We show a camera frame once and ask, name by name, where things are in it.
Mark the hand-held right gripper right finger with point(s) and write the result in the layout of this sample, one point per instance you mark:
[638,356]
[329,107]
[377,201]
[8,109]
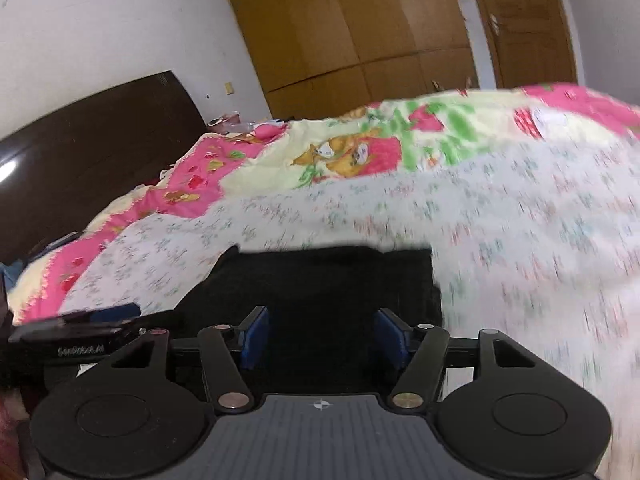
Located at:
[392,340]

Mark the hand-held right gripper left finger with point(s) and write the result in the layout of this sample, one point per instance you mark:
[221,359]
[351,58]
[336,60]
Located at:
[256,340]

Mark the wall socket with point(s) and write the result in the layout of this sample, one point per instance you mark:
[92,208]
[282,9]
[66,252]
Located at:
[229,88]

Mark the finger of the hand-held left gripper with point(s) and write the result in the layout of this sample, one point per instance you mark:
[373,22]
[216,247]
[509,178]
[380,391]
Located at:
[120,311]

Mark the wooden wardrobe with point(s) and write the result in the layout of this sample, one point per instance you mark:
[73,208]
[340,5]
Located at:
[350,25]

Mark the wooden door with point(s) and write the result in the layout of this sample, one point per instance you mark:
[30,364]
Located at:
[530,25]

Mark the pink plush toy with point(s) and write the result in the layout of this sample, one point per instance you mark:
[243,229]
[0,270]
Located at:
[270,131]

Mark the black pants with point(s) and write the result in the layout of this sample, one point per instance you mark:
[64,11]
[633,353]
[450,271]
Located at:
[325,285]

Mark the dark wooden headboard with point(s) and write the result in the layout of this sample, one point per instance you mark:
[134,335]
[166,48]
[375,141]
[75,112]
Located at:
[100,160]

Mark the floral printed blanket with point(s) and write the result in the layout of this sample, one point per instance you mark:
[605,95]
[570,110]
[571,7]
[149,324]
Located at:
[500,210]

